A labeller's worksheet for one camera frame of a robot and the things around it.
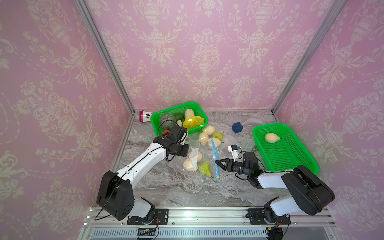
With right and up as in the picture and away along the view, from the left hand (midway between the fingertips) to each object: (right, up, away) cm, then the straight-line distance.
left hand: (185, 151), depth 84 cm
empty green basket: (+66, -4, +14) cm, 67 cm away
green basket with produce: (0, +22, +25) cm, 33 cm away
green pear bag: (+21, +8, +16) cm, 27 cm away
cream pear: (+1, -9, +2) cm, 9 cm away
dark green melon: (-14, +17, +17) cm, 28 cm away
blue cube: (+35, +13, +21) cm, 43 cm away
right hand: (+16, -9, -2) cm, 18 cm away
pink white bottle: (-32, +21, +25) cm, 46 cm away
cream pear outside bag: (+15, +11, +18) cm, 26 cm away
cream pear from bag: (+8, -4, +4) cm, 9 cm away
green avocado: (-7, +21, +28) cm, 36 cm away
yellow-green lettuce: (+4, +17, +18) cm, 25 cm away
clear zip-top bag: (+11, -4, +4) cm, 12 cm away
